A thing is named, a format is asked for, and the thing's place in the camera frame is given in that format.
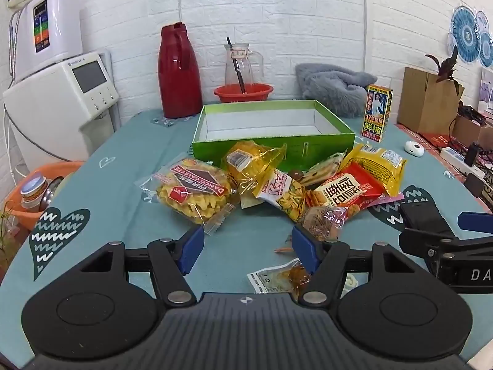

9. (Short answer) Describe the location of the grey flexible hose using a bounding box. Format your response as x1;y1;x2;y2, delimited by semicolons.
7;8;22;83

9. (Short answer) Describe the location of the brown cardboard box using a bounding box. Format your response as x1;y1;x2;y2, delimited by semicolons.
397;67;465;135

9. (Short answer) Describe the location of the red thermos jug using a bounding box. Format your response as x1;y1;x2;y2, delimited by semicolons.
158;22;201;119

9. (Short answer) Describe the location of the orange plastic basin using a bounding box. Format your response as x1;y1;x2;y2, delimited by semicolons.
5;161;83;232

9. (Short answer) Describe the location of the glass pitcher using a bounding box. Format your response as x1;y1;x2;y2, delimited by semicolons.
223;42;264;85

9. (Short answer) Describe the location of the dark chopstick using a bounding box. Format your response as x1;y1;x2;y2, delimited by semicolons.
226;37;246;94

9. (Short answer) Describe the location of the black power adapter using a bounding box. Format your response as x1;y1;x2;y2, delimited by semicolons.
464;142;482;166

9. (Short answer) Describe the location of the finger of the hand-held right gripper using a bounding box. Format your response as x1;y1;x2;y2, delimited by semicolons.
398;200;493;259
458;211;493;227

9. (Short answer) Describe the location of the yellow cake packet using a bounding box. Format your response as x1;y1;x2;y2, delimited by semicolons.
139;158;236;236

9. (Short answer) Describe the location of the clear sandwich cracker packet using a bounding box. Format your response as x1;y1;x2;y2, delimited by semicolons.
298;152;347;187

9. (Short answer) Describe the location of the grey fluffy blanket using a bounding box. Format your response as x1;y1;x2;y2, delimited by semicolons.
295;63;378;119

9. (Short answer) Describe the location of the clear small snack packet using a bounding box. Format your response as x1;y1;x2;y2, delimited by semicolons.
247;258;312;295

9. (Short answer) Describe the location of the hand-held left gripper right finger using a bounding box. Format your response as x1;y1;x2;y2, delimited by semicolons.
291;224;418;306

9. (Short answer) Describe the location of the white power strip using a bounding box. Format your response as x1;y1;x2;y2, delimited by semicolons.
440;146;493;178

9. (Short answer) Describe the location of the small brown clear packet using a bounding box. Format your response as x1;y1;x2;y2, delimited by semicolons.
295;206;349;241

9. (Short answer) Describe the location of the white snack packet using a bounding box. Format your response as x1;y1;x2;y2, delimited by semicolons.
256;169;309;222

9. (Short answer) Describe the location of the golden clear snack packet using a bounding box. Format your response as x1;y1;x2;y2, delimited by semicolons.
220;141;287;209

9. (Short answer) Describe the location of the red flat box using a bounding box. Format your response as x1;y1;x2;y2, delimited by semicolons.
422;133;451;149

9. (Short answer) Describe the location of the small brown box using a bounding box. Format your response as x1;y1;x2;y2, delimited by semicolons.
452;116;493;147

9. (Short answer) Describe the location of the teal printed tablecloth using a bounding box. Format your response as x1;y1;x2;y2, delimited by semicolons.
0;108;493;340

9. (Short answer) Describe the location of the metal pan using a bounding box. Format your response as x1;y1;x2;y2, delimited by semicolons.
39;177;64;211

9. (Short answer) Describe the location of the large blue paper fan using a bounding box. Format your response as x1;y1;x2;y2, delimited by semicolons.
450;6;482;64

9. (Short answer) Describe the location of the white cup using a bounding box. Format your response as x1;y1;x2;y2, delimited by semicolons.
20;175;49;212

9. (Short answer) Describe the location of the green cardboard box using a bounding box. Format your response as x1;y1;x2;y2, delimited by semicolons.
190;99;356;172

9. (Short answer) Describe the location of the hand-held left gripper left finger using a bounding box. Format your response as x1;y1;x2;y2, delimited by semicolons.
77;224;206;306

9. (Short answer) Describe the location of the white appliance with screen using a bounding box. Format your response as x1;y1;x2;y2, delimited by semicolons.
3;51;121;162

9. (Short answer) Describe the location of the yellow orange snack packet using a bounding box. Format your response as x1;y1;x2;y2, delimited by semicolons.
341;143;407;197

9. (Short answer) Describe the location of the red orange snack packet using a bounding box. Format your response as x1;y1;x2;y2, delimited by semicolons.
313;162;386;220

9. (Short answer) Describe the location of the red plastic basin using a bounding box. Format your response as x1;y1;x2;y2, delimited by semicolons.
213;83;274;103

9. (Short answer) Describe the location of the purple leaf plant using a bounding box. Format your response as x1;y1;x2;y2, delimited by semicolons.
425;46;461;95

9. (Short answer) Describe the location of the white water purifier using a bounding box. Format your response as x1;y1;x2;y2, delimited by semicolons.
8;0;83;81

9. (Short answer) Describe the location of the yellow green drink carton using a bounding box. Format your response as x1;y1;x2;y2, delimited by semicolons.
361;85;393;143

